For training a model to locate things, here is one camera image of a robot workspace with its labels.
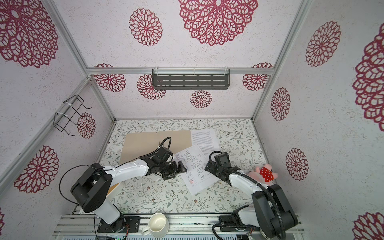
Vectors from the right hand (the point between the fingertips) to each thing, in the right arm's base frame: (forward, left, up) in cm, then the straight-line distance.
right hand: (211, 166), depth 91 cm
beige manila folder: (+17, +52, -3) cm, 55 cm away
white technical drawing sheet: (-6, +9, -4) cm, 11 cm away
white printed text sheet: (+24, +1, -4) cm, 24 cm away
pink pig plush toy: (-4, -30, +1) cm, 31 cm away
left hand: (-7, +17, +2) cm, 19 cm away
